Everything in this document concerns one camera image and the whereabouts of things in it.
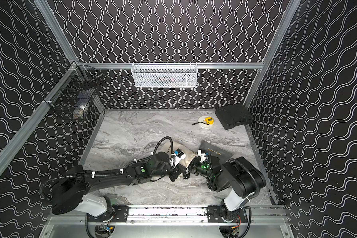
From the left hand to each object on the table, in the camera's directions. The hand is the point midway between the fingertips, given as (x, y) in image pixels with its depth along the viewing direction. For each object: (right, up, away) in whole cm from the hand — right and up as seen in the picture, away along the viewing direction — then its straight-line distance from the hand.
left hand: (187, 167), depth 75 cm
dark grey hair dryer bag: (+18, +6, +17) cm, 26 cm away
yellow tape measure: (+18, +25, +35) cm, 47 cm away
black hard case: (+37, +29, +41) cm, 62 cm away
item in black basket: (-61, +28, +9) cm, 68 cm away
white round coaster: (+14, +27, +40) cm, 50 cm away
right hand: (-2, +1, +10) cm, 10 cm away
